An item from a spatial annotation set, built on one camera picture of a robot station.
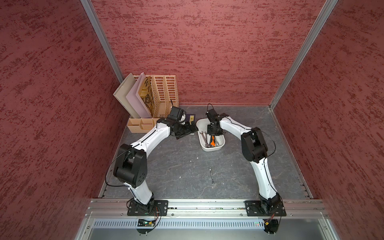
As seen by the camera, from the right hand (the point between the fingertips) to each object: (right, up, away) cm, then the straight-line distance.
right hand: (213, 134), depth 103 cm
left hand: (-15, +2, -16) cm, 22 cm away
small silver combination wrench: (-3, -19, -16) cm, 25 cm away
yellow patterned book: (-46, +26, -4) cm, 53 cm away
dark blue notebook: (-16, +12, +9) cm, 22 cm away
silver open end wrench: (-5, -4, -3) cm, 7 cm away
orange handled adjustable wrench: (-1, -5, -6) cm, 8 cm away
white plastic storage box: (-8, +6, +1) cm, 10 cm away
